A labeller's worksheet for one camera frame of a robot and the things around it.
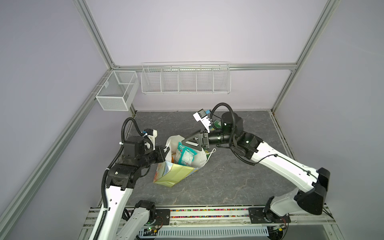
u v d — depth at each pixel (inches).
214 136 21.4
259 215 29.3
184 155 30.4
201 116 21.4
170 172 26.0
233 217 29.7
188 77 38.3
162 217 28.8
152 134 24.1
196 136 20.5
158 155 23.1
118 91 40.5
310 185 15.9
